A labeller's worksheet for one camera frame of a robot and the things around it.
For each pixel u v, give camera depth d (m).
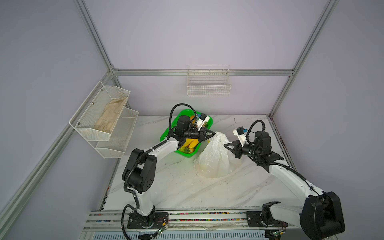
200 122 0.75
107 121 0.77
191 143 0.91
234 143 0.72
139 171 0.48
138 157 0.49
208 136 0.79
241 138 0.70
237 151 0.71
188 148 0.91
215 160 0.78
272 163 0.57
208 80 0.95
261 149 0.64
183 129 0.70
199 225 0.73
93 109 0.75
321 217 0.39
